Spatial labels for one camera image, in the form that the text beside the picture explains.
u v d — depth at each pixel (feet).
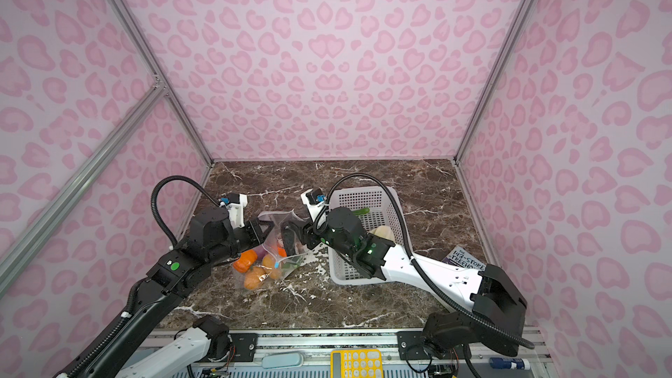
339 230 1.73
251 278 2.66
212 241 1.75
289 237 2.52
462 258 2.89
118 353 1.34
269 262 2.74
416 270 1.56
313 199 1.95
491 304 1.31
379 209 3.30
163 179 1.73
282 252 2.62
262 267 2.76
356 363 2.28
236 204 2.10
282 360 2.24
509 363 2.26
